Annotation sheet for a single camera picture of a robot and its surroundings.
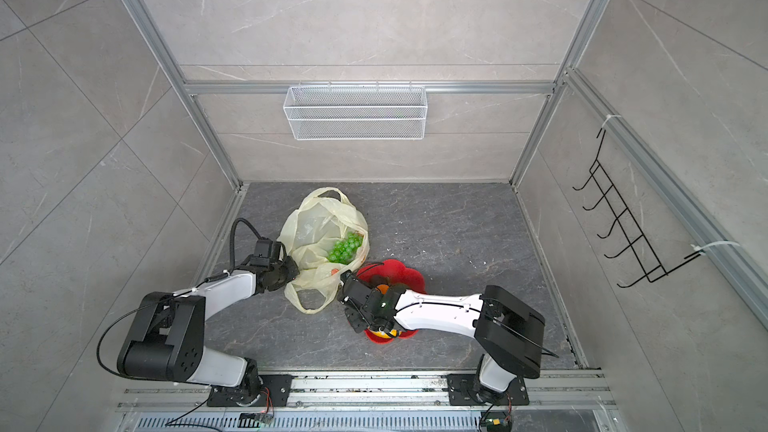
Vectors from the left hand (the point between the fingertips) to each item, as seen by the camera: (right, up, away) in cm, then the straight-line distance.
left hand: (294, 262), depth 94 cm
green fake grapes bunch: (+16, +4, +1) cm, 17 cm away
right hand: (+21, -11, -11) cm, 27 cm away
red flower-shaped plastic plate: (+31, -2, -3) cm, 32 cm away
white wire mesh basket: (+19, +50, +6) cm, 54 cm away
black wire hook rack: (+86, +20, -22) cm, 91 cm away
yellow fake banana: (+28, -16, -17) cm, 37 cm away
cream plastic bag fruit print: (+9, +15, +4) cm, 18 cm away
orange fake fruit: (+29, -5, -12) cm, 32 cm away
